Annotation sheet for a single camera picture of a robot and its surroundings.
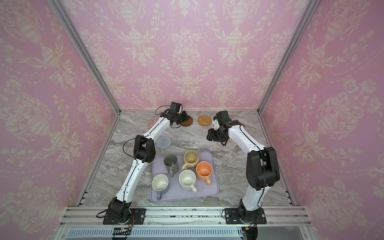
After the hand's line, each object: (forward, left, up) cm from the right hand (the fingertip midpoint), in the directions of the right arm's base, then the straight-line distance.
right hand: (211, 137), depth 91 cm
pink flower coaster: (+23, +42, -10) cm, 49 cm away
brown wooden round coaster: (+21, +15, -10) cm, 28 cm away
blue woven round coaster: (+5, +32, -11) cm, 35 cm away
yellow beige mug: (-9, +13, -11) cm, 20 cm away
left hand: (+22, +13, -5) cm, 26 cm away
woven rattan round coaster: (+23, +2, -10) cm, 25 cm away
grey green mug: (-12, +25, -9) cm, 29 cm away
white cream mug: (-22, +16, -11) cm, 29 cm away
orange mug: (-17, +6, -11) cm, 21 cm away
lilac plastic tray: (-28, +23, -11) cm, 38 cm away
